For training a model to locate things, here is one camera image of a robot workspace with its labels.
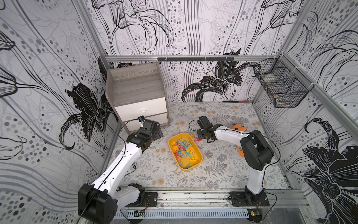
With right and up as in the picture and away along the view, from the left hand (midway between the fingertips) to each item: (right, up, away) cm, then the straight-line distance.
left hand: (154, 135), depth 81 cm
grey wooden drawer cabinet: (-12, +27, +3) cm, 30 cm away
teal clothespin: (+20, -13, +7) cm, 25 cm away
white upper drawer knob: (-7, +15, +2) cm, 16 cm away
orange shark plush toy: (+56, +4, +11) cm, 58 cm away
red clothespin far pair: (+27, -5, +14) cm, 31 cm away
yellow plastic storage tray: (+26, -12, +5) cm, 29 cm away
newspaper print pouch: (-12, -18, +1) cm, 22 cm away
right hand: (+32, 0, +17) cm, 36 cm away
